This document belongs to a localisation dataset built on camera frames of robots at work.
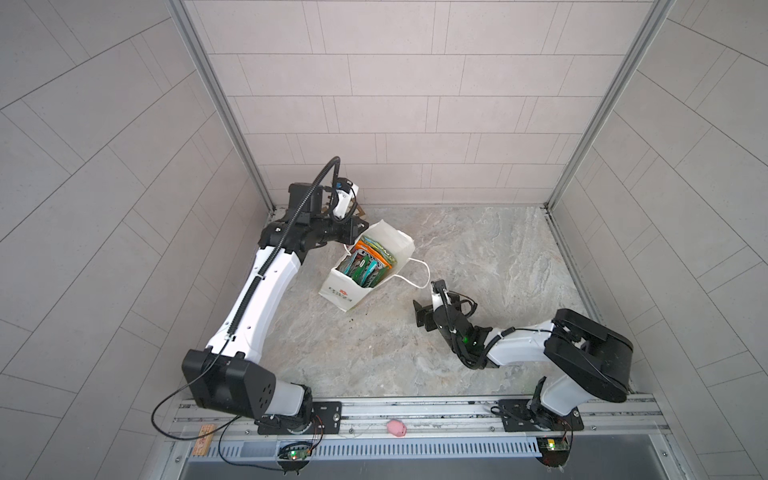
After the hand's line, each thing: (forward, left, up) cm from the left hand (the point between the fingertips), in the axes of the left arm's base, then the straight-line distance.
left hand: (373, 220), depth 72 cm
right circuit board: (-44, -42, -30) cm, 68 cm away
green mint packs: (0, +3, -18) cm, 19 cm away
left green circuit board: (-44, +16, -27) cm, 54 cm away
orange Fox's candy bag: (+1, +1, -18) cm, 18 cm away
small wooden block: (-43, +38, -28) cm, 64 cm away
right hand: (-8, -14, -26) cm, 31 cm away
